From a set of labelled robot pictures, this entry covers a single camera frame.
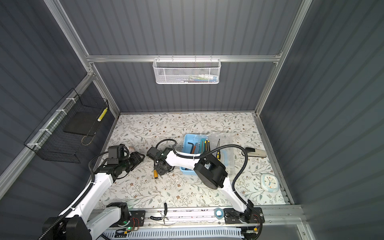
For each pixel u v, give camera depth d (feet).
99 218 1.73
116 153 2.11
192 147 3.27
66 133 2.41
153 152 2.37
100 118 2.62
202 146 2.98
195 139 3.30
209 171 1.85
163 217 2.44
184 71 4.04
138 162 2.46
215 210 2.49
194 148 3.25
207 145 2.99
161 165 2.19
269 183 2.70
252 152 3.07
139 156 2.56
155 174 2.88
